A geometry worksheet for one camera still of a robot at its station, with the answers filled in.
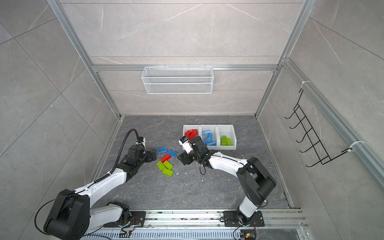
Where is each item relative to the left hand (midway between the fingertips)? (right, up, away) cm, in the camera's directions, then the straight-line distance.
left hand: (148, 146), depth 89 cm
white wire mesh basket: (+16, +45, +12) cm, 49 cm away
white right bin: (+52, +9, +19) cm, 56 cm away
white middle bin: (+42, +10, +17) cm, 46 cm away
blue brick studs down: (+14, -6, +7) cm, 16 cm away
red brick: (+10, -8, +6) cm, 14 cm away
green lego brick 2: (+48, +1, +12) cm, 49 cm away
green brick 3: (+11, -12, +2) cm, 17 cm away
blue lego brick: (+41, +1, +12) cm, 42 cm away
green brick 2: (+7, -12, +3) cm, 14 cm away
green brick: (+48, +4, +13) cm, 50 cm away
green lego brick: (+52, +1, +14) cm, 54 cm away
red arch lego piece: (+25, +7, +15) cm, 31 cm away
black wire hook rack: (+79, 0, -30) cm, 85 cm away
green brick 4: (+12, -15, -1) cm, 19 cm away
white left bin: (+22, +12, +16) cm, 30 cm away
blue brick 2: (+7, -3, +9) cm, 12 cm away
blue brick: (+36, +8, +15) cm, 40 cm away
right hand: (+21, -3, 0) cm, 21 cm away
